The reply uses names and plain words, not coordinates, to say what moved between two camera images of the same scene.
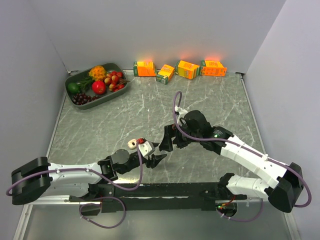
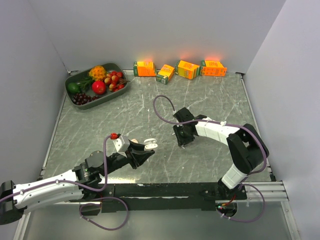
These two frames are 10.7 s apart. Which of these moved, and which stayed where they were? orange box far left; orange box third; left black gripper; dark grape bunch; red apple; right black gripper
Moved: right black gripper; left black gripper
Stayed: orange box far left; orange box third; red apple; dark grape bunch
